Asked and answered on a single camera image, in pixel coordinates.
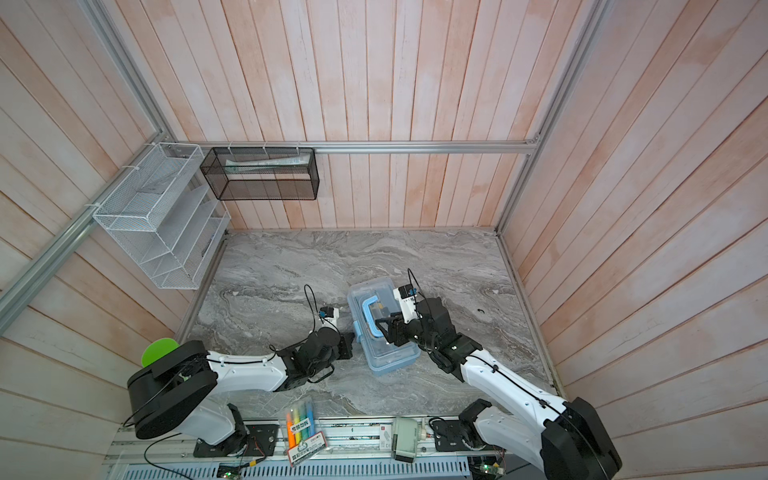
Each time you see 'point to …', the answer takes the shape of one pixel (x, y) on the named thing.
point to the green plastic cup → (157, 349)
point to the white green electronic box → (404, 441)
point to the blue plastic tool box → (370, 300)
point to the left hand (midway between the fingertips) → (356, 342)
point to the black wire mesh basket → (262, 173)
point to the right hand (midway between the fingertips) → (384, 319)
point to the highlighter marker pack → (302, 439)
